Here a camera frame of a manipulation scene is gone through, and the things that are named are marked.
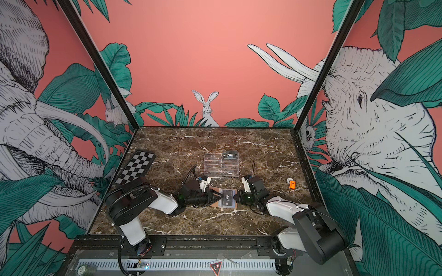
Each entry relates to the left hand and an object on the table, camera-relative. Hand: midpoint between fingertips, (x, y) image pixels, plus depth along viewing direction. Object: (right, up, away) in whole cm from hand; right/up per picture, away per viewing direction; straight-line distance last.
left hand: (224, 196), depth 84 cm
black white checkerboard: (-50, +12, +12) cm, 53 cm away
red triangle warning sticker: (-3, -24, -15) cm, 29 cm away
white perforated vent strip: (-55, -24, -14) cm, 62 cm away
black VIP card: (+1, -3, +4) cm, 5 cm away
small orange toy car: (+37, +4, +9) cm, 38 cm away
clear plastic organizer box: (-6, +13, +18) cm, 22 cm away
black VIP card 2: (+3, +20, +12) cm, 23 cm away
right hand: (+4, 0, +4) cm, 5 cm away
